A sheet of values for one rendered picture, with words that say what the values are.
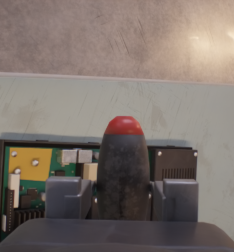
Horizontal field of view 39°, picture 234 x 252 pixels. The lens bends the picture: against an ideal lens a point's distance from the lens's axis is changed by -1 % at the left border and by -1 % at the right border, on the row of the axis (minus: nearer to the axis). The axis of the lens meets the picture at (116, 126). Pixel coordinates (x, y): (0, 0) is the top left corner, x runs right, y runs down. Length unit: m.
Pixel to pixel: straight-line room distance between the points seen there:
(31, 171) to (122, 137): 0.19
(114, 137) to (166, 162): 0.26
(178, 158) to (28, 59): 1.10
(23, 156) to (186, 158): 0.21
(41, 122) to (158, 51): 1.58
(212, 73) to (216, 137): 1.71
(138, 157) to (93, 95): 0.23
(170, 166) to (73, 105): 0.14
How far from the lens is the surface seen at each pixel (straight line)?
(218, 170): 0.55
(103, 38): 1.66
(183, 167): 0.44
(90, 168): 0.34
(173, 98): 0.46
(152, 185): 0.16
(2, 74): 0.34
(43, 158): 0.34
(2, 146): 0.32
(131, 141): 0.16
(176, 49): 2.00
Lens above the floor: 1.31
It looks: 52 degrees down
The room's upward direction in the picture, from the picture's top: 90 degrees clockwise
